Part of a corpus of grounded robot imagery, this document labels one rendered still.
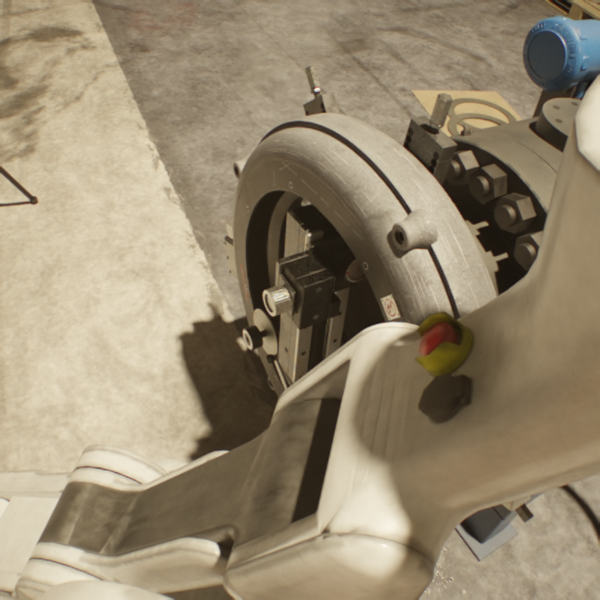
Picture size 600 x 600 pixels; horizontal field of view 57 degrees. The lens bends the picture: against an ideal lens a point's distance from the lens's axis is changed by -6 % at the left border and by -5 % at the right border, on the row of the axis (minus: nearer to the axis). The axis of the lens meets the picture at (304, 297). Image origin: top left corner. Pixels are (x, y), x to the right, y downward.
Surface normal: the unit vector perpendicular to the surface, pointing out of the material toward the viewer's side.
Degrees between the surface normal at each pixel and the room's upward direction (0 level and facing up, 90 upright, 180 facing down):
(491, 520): 90
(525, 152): 1
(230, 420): 0
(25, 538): 31
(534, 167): 7
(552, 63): 90
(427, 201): 17
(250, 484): 56
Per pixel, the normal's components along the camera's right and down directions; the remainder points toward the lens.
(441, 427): -0.75, -0.57
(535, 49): -0.86, 0.31
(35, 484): -0.49, -0.69
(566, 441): -0.37, 0.60
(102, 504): 0.00, -0.71
